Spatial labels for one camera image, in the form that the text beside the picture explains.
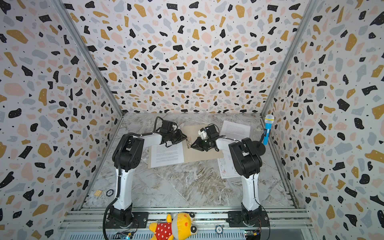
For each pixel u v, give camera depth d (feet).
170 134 3.03
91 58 2.89
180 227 2.16
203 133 3.14
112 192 2.72
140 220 2.42
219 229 2.35
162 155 3.23
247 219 2.16
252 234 2.35
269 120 2.74
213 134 2.74
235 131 3.71
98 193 2.67
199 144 2.95
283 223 2.45
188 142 3.39
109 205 2.09
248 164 1.79
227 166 3.04
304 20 2.46
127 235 2.31
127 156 1.92
